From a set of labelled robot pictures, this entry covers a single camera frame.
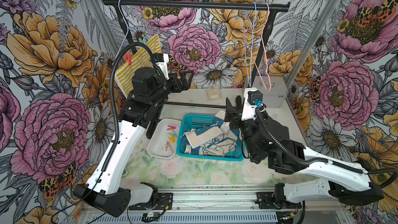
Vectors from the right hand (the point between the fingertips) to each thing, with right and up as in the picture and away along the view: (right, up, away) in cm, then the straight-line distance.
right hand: (235, 101), depth 54 cm
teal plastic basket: (-17, -12, +43) cm, 47 cm away
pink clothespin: (-31, -25, +38) cm, 55 cm away
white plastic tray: (-35, -23, +41) cm, 58 cm away
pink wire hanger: (+35, +22, +61) cm, 74 cm away
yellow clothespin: (-30, -22, +40) cm, 54 cm away
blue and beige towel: (-3, -20, +31) cm, 37 cm away
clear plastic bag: (-3, +7, +65) cm, 66 cm away
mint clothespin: (-29, -20, +42) cm, 55 cm away
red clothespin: (-31, -16, +45) cm, 57 cm away
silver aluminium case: (+36, +9, +50) cm, 62 cm away
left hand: (-18, +9, +9) cm, 22 cm away
